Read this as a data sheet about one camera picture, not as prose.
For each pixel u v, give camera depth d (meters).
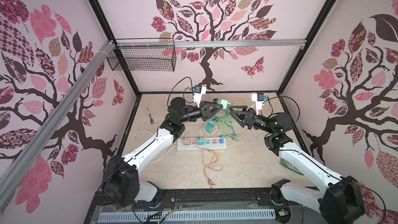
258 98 0.58
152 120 1.03
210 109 0.62
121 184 0.40
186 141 0.87
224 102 0.65
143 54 0.95
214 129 0.97
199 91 0.61
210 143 0.90
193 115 0.62
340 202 0.39
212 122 0.95
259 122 0.59
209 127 0.90
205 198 0.76
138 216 0.70
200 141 0.87
